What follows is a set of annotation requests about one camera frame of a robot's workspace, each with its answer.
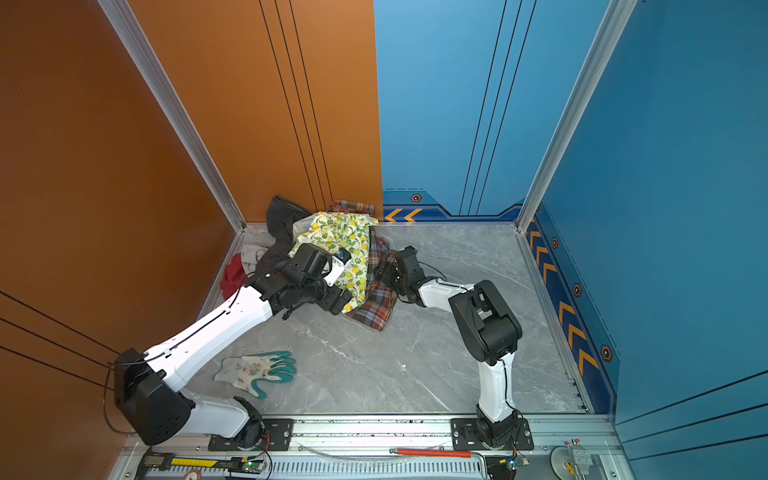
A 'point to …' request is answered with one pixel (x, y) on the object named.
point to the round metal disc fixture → (562, 462)
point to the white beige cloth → (251, 252)
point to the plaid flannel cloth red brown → (379, 301)
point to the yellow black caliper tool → (154, 461)
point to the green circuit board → (515, 462)
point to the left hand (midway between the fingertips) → (339, 284)
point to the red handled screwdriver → (431, 453)
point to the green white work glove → (245, 371)
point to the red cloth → (234, 276)
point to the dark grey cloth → (281, 216)
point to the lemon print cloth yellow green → (351, 232)
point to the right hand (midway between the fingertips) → (378, 274)
